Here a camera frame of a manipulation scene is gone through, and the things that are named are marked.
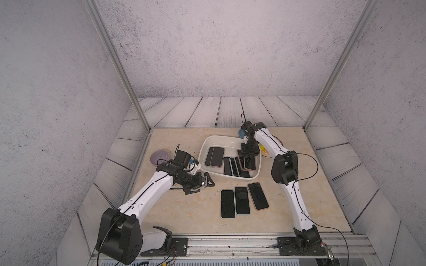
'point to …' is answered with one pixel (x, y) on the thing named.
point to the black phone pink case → (259, 199)
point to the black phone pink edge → (232, 167)
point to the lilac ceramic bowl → (158, 157)
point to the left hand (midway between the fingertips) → (209, 187)
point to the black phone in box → (217, 157)
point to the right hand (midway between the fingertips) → (247, 155)
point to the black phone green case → (242, 205)
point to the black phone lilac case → (209, 156)
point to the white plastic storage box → (231, 144)
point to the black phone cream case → (227, 204)
